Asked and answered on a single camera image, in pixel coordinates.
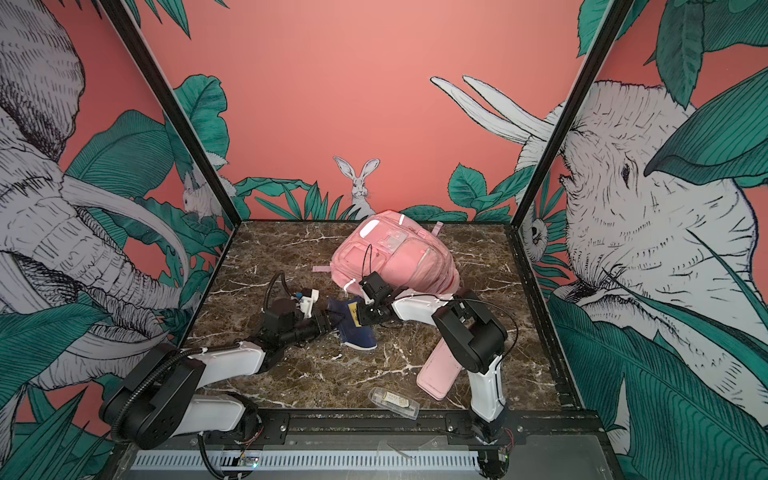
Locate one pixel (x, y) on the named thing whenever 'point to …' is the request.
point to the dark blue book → (354, 334)
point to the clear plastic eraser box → (395, 402)
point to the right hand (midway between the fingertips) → (355, 317)
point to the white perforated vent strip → (279, 460)
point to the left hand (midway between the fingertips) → (346, 316)
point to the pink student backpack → (411, 258)
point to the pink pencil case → (441, 372)
